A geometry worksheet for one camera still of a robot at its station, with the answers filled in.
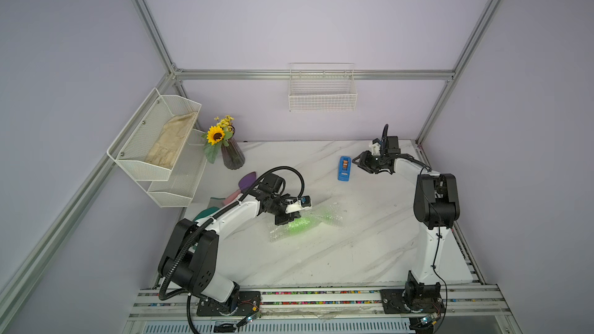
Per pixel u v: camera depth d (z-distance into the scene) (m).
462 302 0.76
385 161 0.80
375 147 0.98
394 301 0.73
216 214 0.50
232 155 1.04
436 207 0.57
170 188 0.88
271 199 0.70
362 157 0.95
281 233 0.83
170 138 0.81
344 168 1.07
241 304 0.73
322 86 0.95
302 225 0.84
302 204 0.73
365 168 0.96
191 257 0.43
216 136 0.90
